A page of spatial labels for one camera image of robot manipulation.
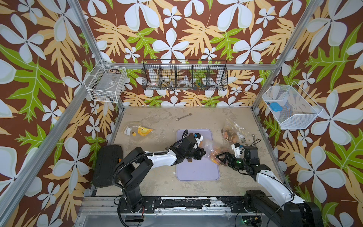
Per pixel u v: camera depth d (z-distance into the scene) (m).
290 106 0.83
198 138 0.78
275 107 0.85
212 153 0.86
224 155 0.77
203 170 0.87
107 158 0.85
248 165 0.66
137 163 0.46
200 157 0.75
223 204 0.75
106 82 0.86
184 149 0.69
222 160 0.76
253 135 1.03
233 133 0.99
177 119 1.12
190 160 0.90
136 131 0.93
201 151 0.75
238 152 0.78
